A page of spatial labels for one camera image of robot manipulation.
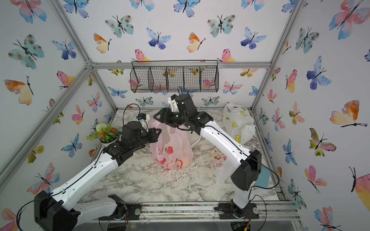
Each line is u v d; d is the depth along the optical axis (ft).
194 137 3.31
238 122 3.33
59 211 1.23
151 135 2.17
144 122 2.11
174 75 3.16
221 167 2.53
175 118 2.01
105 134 2.76
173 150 2.66
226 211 2.39
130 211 2.43
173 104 2.19
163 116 2.04
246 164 1.42
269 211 2.46
